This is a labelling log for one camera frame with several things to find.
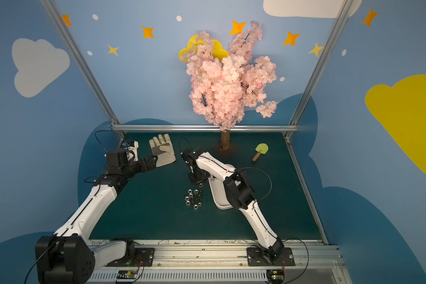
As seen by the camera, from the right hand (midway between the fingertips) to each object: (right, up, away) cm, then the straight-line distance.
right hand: (201, 180), depth 95 cm
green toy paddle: (+38, +18, +20) cm, 47 cm away
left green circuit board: (-29, -35, -23) cm, 51 cm away
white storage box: (+10, -7, 0) cm, 12 cm away
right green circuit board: (+33, -36, -22) cm, 54 cm away
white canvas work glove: (-28, +19, +19) cm, 39 cm away
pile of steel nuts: (-4, -8, -3) cm, 10 cm away
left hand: (-25, +14, -12) cm, 31 cm away
